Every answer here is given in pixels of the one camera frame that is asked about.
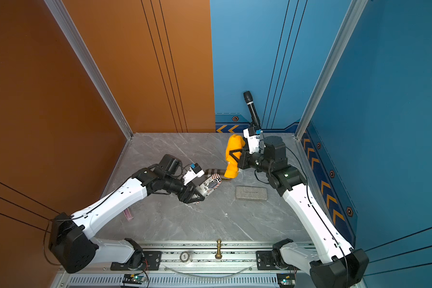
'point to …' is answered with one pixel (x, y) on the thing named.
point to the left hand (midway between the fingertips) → (201, 192)
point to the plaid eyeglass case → (210, 172)
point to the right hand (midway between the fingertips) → (233, 152)
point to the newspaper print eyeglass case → (210, 185)
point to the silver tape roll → (185, 256)
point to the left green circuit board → (134, 279)
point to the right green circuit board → (286, 280)
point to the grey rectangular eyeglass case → (251, 192)
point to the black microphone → (255, 120)
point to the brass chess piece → (218, 254)
